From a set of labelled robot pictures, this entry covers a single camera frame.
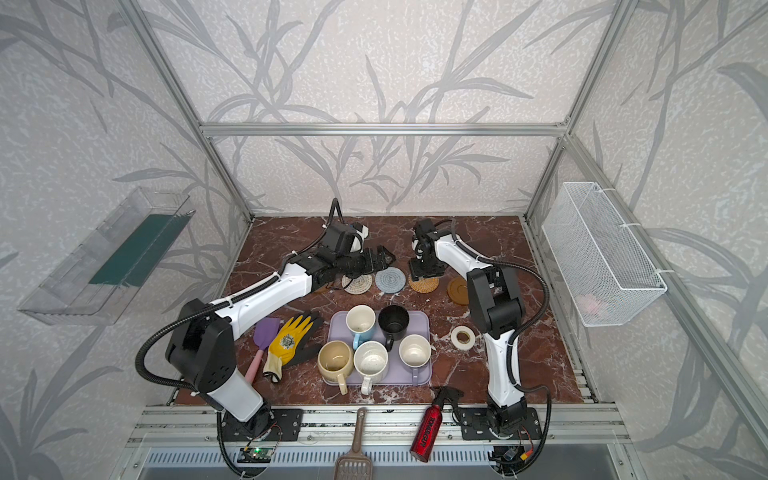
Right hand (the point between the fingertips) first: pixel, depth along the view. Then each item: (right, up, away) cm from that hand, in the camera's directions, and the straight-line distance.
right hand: (421, 266), depth 100 cm
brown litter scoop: (-17, -44, -31) cm, 56 cm away
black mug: (-9, -14, -14) cm, 22 cm away
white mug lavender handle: (-3, -23, -15) cm, 28 cm away
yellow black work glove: (-38, -21, -14) cm, 46 cm away
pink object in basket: (+40, -7, -27) cm, 49 cm away
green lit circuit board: (-42, -43, -29) cm, 67 cm away
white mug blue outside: (-19, -15, -12) cm, 27 cm away
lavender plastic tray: (-26, -19, -9) cm, 34 cm away
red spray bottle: (-1, -37, -32) cm, 48 cm away
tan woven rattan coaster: (+1, -6, -1) cm, 7 cm away
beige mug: (-25, -26, -16) cm, 39 cm away
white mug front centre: (-15, -26, -16) cm, 34 cm away
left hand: (-10, +5, -16) cm, 20 cm away
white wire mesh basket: (+36, +1, -39) cm, 53 cm away
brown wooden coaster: (+12, -8, -1) cm, 15 cm away
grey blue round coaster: (-11, -5, +2) cm, 12 cm away
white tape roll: (+9, -20, -12) cm, 25 cm away
